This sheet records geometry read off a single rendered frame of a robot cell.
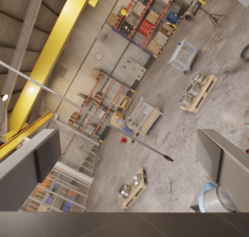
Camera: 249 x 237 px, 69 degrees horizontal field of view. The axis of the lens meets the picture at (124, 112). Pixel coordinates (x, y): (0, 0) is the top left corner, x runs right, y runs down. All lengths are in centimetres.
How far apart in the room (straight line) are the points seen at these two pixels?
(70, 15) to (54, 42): 179
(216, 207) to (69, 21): 1163
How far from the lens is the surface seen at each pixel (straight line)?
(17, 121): 1364
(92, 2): 1206
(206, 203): 105
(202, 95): 561
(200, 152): 17
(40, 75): 1239
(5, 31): 1166
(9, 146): 1259
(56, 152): 16
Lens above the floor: 265
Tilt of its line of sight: 10 degrees down
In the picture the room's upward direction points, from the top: 59 degrees counter-clockwise
